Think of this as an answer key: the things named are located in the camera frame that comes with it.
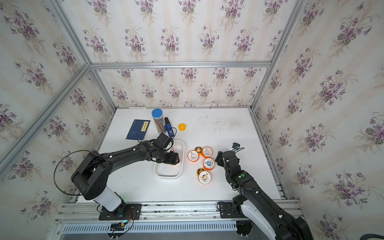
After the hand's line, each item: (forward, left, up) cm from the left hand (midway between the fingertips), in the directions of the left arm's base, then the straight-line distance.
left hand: (176, 161), depth 87 cm
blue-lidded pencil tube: (+24, +12, +15) cm, 31 cm away
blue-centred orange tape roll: (-1, -19, -1) cm, 19 cm away
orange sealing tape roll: (+5, -11, -2) cm, 12 cm away
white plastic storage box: (-5, +6, -1) cm, 8 cm away
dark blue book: (+26, +29, -3) cm, 39 cm away
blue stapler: (+28, +7, -3) cm, 29 cm away
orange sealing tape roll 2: (+7, -19, -1) cm, 20 cm away
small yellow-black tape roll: (+10, -14, -3) cm, 17 cm away
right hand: (+2, -29, +5) cm, 29 cm away
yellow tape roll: (+28, -2, -3) cm, 29 cm away
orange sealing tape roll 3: (-9, -17, -2) cm, 19 cm away
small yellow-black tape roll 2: (-5, -14, -3) cm, 15 cm away
